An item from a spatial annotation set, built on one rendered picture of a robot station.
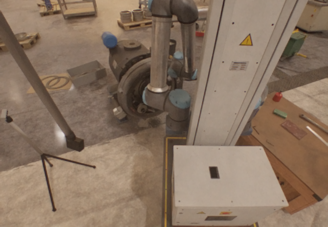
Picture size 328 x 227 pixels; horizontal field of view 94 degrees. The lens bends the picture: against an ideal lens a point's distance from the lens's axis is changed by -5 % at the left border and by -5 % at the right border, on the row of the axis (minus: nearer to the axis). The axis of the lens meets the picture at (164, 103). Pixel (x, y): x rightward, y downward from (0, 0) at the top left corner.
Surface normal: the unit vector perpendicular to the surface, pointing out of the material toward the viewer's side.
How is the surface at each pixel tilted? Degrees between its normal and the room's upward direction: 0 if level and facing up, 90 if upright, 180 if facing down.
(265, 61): 90
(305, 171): 0
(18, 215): 0
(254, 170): 0
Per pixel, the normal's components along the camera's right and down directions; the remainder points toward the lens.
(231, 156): 0.00, -0.73
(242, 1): -0.02, 0.68
